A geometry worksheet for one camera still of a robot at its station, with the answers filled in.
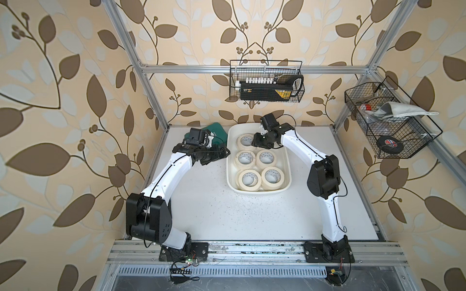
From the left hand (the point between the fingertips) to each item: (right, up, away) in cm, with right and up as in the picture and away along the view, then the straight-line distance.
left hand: (224, 153), depth 83 cm
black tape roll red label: (+68, +4, -11) cm, 69 cm away
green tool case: (-4, +9, +24) cm, 26 cm away
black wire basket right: (+71, +11, -10) cm, 72 cm away
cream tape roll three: (+22, -3, +20) cm, 30 cm away
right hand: (+16, +5, +14) cm, 21 cm away
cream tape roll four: (+10, -4, +20) cm, 23 cm away
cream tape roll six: (+10, +6, +25) cm, 28 cm away
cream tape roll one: (+12, -14, +11) cm, 21 cm away
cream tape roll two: (+25, -14, +13) cm, 31 cm away
